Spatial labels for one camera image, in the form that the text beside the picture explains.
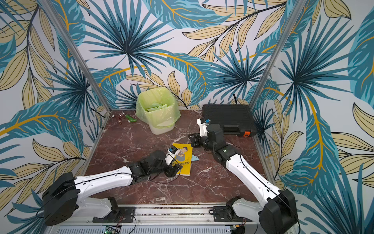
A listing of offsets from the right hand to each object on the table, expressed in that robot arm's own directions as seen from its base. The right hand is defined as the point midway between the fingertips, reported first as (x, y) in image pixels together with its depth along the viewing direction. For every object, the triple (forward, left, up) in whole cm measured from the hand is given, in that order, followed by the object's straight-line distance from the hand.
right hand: (188, 135), depth 76 cm
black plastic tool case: (+24, -36, -17) cm, 47 cm away
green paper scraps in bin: (+32, +21, -8) cm, 39 cm away
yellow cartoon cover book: (-2, +3, -22) cm, 22 cm away
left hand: (-10, +6, -13) cm, 18 cm away
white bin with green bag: (+15, +16, -6) cm, 23 cm away
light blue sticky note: (-2, -4, -23) cm, 24 cm away
